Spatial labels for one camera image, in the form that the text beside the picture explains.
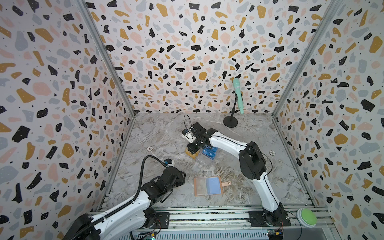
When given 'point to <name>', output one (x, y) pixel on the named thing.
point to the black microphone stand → (231, 121)
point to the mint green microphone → (239, 96)
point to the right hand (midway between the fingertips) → (187, 146)
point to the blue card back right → (214, 148)
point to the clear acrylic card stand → (203, 159)
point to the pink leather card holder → (209, 186)
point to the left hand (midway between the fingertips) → (187, 173)
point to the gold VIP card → (194, 156)
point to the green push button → (306, 217)
